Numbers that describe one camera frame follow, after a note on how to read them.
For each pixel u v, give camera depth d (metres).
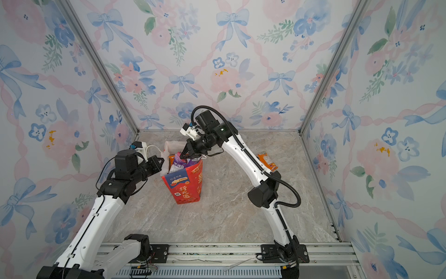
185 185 0.77
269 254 0.73
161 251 0.75
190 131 0.70
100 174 0.59
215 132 0.56
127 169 0.55
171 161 0.80
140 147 0.67
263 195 0.61
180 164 0.72
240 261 0.73
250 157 0.53
